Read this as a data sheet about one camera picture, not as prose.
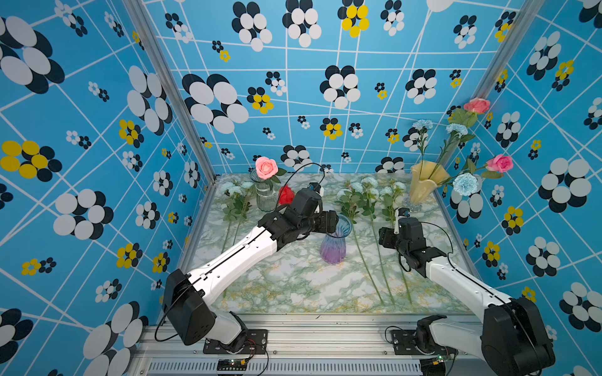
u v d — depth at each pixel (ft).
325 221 2.15
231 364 2.37
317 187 2.18
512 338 1.30
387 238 2.58
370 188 3.55
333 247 2.98
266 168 2.20
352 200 3.55
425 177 3.24
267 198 3.26
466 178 2.37
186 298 1.31
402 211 2.53
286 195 2.50
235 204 3.40
